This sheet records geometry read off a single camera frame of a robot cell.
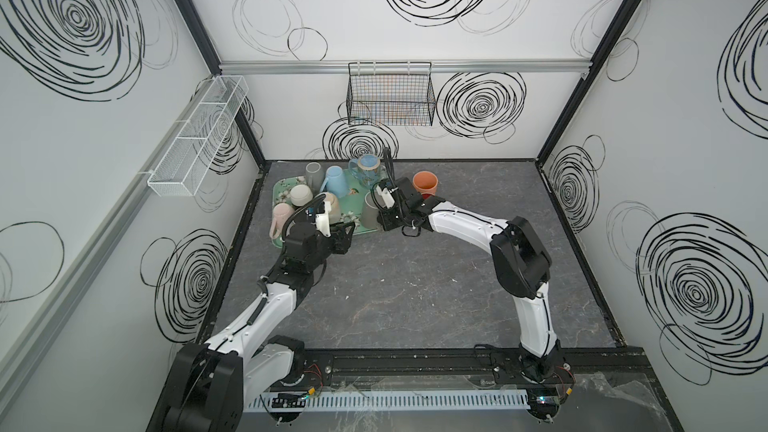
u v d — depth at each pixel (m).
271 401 0.70
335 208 0.97
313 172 1.03
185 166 0.73
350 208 1.04
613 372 0.74
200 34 0.83
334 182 1.03
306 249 0.63
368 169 1.03
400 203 0.74
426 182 1.06
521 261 0.52
